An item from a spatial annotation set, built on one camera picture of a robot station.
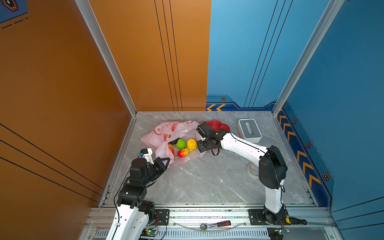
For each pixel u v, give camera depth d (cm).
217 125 109
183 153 93
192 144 93
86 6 69
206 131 68
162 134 88
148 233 71
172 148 96
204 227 69
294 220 70
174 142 98
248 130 103
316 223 71
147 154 68
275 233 71
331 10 71
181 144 96
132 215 48
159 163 65
